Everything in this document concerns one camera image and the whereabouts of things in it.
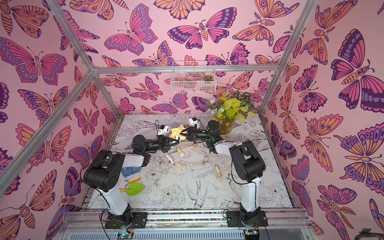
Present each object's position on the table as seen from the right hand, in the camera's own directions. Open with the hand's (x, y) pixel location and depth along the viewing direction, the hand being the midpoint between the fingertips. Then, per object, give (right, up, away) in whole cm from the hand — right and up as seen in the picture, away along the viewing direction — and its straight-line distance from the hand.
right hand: (180, 134), depth 79 cm
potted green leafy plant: (+28, +15, +14) cm, 35 cm away
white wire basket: (+7, +36, +16) cm, 40 cm away
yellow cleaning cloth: (-2, +1, +1) cm, 2 cm away
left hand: (-1, -5, -2) cm, 6 cm away
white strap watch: (+14, -18, +15) cm, 27 cm away
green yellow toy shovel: (-27, -30, +4) cm, 41 cm away
